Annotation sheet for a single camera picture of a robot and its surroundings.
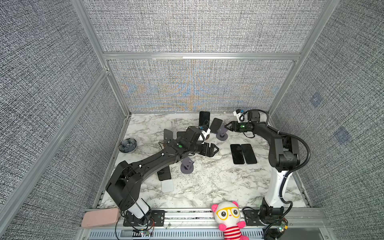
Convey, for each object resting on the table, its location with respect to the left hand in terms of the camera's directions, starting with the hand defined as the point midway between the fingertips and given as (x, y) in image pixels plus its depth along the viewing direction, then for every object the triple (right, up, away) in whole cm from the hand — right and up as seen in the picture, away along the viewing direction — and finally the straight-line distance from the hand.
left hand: (213, 148), depth 80 cm
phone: (+19, -8, +17) cm, 27 cm away
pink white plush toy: (+5, -29, -12) cm, 31 cm away
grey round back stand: (+10, +5, +23) cm, 26 cm away
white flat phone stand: (-25, -22, +4) cm, 33 cm away
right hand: (+13, +12, +21) cm, 28 cm away
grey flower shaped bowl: (-53, -1, +18) cm, 56 cm away
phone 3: (+6, +13, +30) cm, 34 cm away
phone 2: (-3, +17, +18) cm, 25 cm away
